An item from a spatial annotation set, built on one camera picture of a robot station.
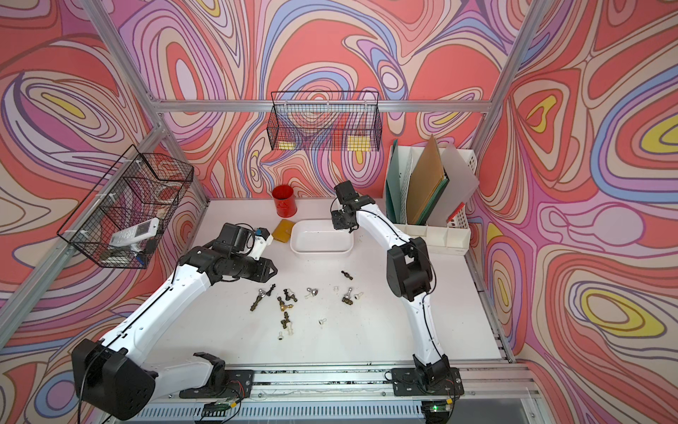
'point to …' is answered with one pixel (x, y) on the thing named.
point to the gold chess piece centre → (282, 306)
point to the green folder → (432, 201)
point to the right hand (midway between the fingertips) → (342, 227)
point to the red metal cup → (286, 206)
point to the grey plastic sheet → (461, 184)
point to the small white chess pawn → (321, 321)
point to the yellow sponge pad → (282, 231)
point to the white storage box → (320, 238)
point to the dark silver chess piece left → (261, 294)
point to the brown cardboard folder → (425, 182)
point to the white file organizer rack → (454, 239)
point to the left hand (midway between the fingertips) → (273, 270)
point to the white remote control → (140, 230)
